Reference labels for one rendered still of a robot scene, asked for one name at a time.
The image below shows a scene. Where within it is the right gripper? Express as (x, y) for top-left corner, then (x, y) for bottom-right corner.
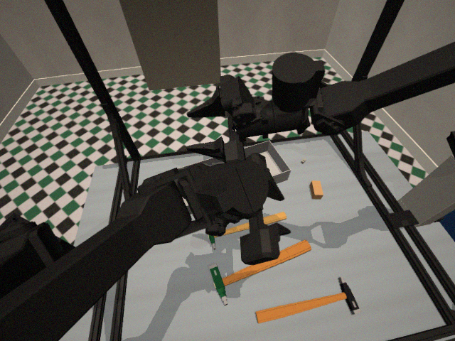
(225, 153), (291, 265)

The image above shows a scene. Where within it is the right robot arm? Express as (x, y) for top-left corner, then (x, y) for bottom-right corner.
(0, 161), (269, 341)

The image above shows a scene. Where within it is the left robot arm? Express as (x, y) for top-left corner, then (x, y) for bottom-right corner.
(220, 42), (455, 136)

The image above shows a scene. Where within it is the orange rectangular block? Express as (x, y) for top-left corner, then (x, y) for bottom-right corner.
(310, 180), (323, 200)

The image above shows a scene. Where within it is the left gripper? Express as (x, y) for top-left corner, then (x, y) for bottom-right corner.
(186, 85), (274, 163)

